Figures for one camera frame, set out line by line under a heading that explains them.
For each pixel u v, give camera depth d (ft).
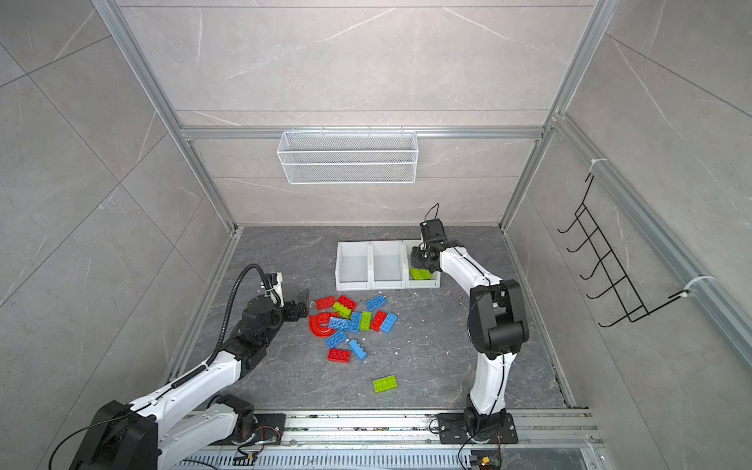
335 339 2.89
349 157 3.30
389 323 2.99
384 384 2.61
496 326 1.66
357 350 2.77
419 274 3.34
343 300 3.14
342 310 3.05
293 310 2.46
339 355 2.76
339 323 2.96
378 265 3.39
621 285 2.07
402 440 2.39
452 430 2.39
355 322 3.05
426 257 2.35
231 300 1.94
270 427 2.39
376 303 3.14
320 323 2.97
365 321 3.04
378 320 3.01
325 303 3.13
